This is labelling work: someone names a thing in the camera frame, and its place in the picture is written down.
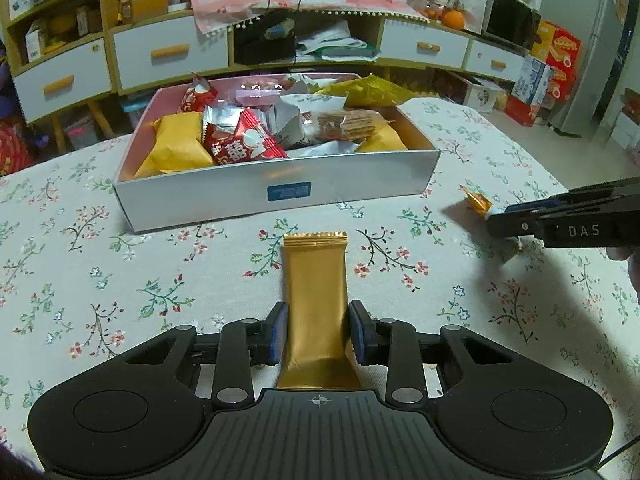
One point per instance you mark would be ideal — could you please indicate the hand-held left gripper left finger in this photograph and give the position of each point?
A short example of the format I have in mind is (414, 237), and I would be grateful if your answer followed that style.
(280, 334)

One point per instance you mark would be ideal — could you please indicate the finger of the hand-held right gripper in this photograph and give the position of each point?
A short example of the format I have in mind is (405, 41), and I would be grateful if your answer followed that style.
(532, 205)
(515, 225)

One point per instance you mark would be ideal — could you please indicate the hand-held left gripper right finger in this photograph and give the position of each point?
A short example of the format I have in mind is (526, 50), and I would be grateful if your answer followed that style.
(357, 334)

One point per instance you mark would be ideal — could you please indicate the gold snack bar packet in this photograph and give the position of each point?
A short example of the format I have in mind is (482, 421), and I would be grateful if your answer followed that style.
(315, 310)

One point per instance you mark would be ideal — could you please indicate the small gold candy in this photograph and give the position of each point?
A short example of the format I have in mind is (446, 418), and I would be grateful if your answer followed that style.
(477, 202)

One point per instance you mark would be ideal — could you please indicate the silver box with pink inside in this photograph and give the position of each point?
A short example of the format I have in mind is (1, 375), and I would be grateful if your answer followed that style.
(225, 195)

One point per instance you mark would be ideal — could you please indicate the yellow snack packet with print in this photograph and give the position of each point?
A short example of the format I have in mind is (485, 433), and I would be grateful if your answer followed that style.
(385, 138)

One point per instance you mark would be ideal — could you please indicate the red snack packet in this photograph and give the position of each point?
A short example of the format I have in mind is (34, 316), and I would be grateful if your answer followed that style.
(197, 98)
(245, 146)

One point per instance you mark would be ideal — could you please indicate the yellow biscuit packet blue label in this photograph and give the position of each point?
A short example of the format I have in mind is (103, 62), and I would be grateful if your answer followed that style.
(370, 92)

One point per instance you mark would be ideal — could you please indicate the plain yellow snack packet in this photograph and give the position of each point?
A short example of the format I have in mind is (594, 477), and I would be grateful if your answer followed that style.
(175, 146)

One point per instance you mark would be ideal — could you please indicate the silver foil snack packet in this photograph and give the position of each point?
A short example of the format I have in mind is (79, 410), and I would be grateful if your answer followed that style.
(220, 119)

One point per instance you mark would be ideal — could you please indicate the pink snack packet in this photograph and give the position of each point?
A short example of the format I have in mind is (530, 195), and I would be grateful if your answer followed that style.
(257, 91)

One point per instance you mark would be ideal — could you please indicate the person's right hand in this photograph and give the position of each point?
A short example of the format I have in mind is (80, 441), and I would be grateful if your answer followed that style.
(631, 260)

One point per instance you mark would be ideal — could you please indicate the white printed storage box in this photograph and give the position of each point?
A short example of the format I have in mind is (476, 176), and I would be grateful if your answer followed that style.
(484, 94)

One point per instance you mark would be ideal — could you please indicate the blue and white carton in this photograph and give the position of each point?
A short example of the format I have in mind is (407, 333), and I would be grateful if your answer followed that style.
(531, 82)

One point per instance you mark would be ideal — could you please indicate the stack of red snack boxes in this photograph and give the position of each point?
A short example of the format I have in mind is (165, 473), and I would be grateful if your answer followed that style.
(557, 57)

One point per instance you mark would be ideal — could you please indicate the grey refrigerator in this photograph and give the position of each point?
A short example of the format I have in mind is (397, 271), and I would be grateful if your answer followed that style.
(600, 50)

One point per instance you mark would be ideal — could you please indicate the black microwave oven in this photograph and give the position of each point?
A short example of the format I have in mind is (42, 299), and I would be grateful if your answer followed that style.
(512, 22)

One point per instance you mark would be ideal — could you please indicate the long wooden tv cabinet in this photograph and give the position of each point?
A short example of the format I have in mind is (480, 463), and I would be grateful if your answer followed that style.
(425, 47)

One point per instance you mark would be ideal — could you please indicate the floral tablecloth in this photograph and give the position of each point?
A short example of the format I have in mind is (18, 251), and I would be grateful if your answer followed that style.
(100, 270)

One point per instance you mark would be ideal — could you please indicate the orange fruit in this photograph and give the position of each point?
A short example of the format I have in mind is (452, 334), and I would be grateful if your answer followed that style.
(453, 19)

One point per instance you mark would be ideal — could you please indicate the pile of folded clothes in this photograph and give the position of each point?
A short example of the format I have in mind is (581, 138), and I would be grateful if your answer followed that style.
(335, 42)

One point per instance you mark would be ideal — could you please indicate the clear plastic storage box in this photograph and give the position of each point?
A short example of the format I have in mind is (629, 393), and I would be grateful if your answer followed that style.
(81, 132)

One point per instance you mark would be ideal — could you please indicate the wooden drawer cabinet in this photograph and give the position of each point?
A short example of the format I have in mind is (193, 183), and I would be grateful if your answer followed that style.
(170, 52)

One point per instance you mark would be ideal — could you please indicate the red printed bag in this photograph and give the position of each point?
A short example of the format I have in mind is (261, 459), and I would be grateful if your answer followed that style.
(14, 150)

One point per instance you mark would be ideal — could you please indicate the cardboard box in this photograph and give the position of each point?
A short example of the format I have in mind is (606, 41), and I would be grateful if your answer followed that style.
(145, 8)

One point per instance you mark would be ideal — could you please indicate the purple plush toy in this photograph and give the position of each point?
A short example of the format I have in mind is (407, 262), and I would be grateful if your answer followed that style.
(5, 85)

